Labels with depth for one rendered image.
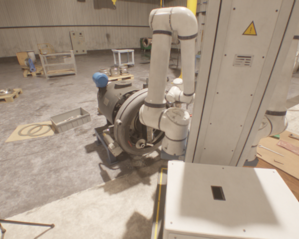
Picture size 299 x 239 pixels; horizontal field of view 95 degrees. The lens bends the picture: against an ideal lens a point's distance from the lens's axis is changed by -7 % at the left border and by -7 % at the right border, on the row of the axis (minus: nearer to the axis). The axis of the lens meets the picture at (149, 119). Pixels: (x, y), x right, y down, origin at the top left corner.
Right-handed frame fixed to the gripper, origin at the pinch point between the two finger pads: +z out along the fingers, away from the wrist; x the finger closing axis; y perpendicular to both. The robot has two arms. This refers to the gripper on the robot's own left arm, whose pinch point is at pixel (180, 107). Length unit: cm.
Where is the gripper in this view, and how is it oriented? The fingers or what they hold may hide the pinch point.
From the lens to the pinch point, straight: 156.6
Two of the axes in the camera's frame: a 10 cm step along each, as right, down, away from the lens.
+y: 2.3, -7.8, 5.8
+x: -9.5, -0.5, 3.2
